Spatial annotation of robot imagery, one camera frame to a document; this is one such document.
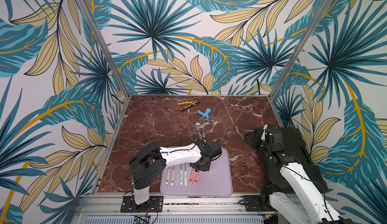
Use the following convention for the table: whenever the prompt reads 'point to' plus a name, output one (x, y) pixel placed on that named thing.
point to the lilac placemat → (183, 181)
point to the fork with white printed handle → (167, 180)
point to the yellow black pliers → (193, 103)
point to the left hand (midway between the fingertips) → (200, 168)
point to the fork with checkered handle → (204, 136)
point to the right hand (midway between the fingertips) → (252, 138)
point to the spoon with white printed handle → (172, 180)
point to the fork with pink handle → (197, 177)
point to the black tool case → (293, 139)
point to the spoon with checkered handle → (197, 126)
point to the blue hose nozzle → (206, 113)
